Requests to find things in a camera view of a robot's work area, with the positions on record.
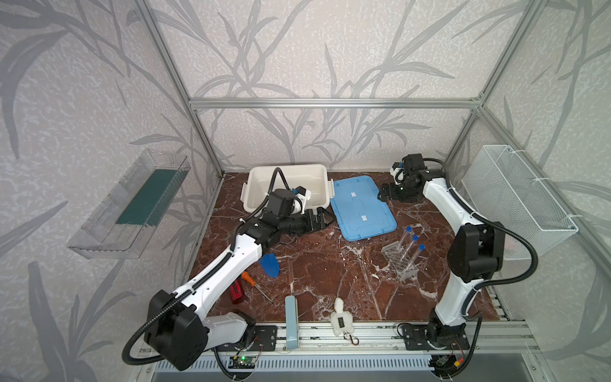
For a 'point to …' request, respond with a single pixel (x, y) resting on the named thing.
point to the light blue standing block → (291, 321)
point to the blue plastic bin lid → (361, 214)
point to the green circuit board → (242, 362)
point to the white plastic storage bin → (316, 179)
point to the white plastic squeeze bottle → (341, 320)
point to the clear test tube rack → (391, 252)
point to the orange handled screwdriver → (246, 275)
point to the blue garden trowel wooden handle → (270, 264)
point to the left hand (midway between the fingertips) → (330, 215)
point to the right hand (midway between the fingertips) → (389, 189)
